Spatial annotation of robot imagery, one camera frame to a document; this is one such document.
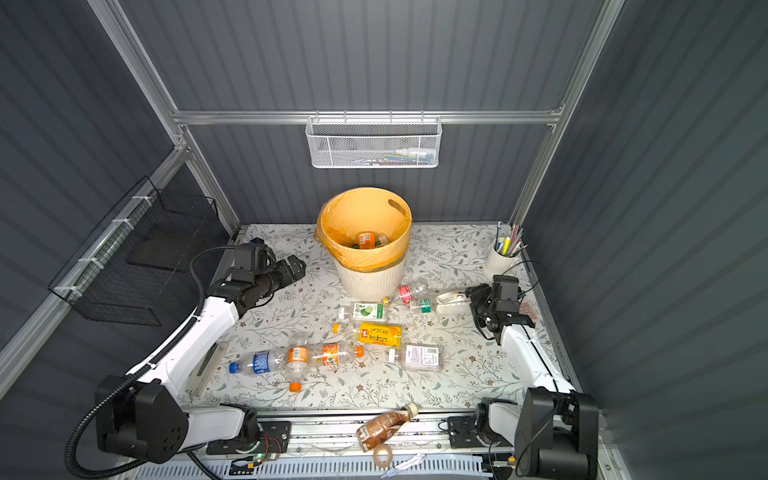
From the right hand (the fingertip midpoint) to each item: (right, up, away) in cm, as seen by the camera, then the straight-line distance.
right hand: (473, 295), depth 87 cm
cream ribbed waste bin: (-29, +1, +12) cm, 32 cm away
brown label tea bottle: (-28, +17, +14) cm, 35 cm away
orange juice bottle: (-32, +16, +9) cm, 37 cm away
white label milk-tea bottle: (-7, -2, -4) cm, 8 cm away
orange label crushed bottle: (-41, -16, -5) cm, 44 cm away
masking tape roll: (-28, -36, -17) cm, 49 cm away
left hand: (-52, +8, -3) cm, 53 cm away
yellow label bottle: (-29, -11, -2) cm, 31 cm away
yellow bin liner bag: (-38, +25, +4) cm, 46 cm away
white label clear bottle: (-17, -17, -5) cm, 24 cm away
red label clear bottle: (-19, 0, +7) cm, 21 cm away
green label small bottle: (-33, -6, +5) cm, 34 cm away
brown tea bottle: (-27, -30, -17) cm, 43 cm away
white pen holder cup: (+14, +12, +13) cm, 23 cm away
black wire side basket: (-88, +9, -15) cm, 90 cm away
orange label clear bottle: (-50, -18, -6) cm, 54 cm away
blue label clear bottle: (-60, -17, -7) cm, 62 cm away
